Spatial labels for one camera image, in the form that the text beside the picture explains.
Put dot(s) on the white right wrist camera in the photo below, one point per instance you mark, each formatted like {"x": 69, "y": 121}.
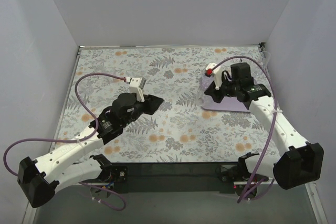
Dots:
{"x": 216, "y": 73}

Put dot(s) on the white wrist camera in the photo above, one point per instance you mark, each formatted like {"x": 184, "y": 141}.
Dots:
{"x": 216, "y": 73}
{"x": 136, "y": 86}

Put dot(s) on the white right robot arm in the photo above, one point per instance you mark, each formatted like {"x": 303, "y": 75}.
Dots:
{"x": 300, "y": 161}

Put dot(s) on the clear faceted tumbler glass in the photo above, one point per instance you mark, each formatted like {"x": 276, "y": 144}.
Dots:
{"x": 205, "y": 81}

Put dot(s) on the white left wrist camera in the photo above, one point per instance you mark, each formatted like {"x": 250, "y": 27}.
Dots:
{"x": 136, "y": 86}

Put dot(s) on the lilac plastic tray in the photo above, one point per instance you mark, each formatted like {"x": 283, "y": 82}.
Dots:
{"x": 227, "y": 104}

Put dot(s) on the clear wine glass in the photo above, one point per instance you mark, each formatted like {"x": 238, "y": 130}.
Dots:
{"x": 265, "y": 56}

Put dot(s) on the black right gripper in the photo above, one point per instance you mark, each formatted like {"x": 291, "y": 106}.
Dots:
{"x": 217, "y": 92}

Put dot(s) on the aluminium frame rail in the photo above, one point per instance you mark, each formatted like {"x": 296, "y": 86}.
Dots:
{"x": 99, "y": 169}

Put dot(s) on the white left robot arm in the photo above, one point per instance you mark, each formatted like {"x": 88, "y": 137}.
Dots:
{"x": 41, "y": 178}

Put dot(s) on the floral patterned tablecloth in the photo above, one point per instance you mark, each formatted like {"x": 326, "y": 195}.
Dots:
{"x": 181, "y": 130}

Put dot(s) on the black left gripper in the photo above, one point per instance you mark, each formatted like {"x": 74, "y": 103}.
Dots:
{"x": 145, "y": 103}

